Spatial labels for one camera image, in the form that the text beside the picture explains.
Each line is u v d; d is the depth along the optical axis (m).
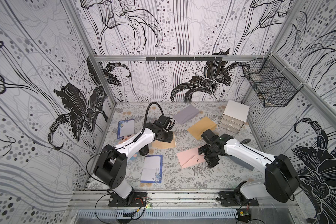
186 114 1.12
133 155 0.51
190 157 0.87
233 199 0.65
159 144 0.92
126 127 1.05
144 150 0.89
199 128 1.05
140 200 0.73
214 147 0.61
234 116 0.91
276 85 0.88
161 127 0.66
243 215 0.70
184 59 0.92
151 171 0.81
